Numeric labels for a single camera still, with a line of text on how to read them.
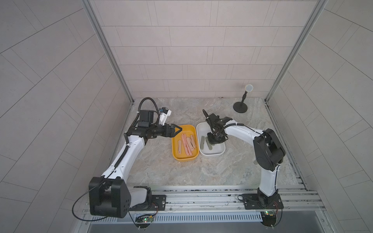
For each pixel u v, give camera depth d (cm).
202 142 92
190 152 87
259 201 65
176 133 70
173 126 68
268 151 50
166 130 67
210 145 91
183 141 92
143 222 65
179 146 91
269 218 69
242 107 109
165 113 70
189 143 91
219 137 77
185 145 91
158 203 71
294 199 73
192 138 93
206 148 90
